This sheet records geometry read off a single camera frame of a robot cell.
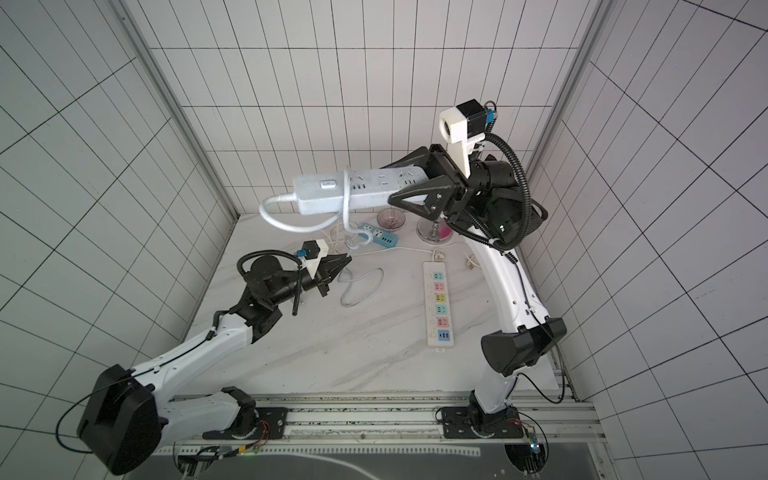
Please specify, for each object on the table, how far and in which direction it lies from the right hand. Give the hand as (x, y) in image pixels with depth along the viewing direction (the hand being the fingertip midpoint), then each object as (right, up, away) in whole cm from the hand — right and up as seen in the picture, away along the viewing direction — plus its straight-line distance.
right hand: (385, 198), depth 40 cm
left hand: (-10, -11, +33) cm, 36 cm away
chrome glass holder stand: (+19, -3, +75) cm, 77 cm away
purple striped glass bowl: (+2, +2, +77) cm, 77 cm away
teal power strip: (-3, -5, +70) cm, 70 cm away
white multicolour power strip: (+16, -27, +52) cm, 61 cm away
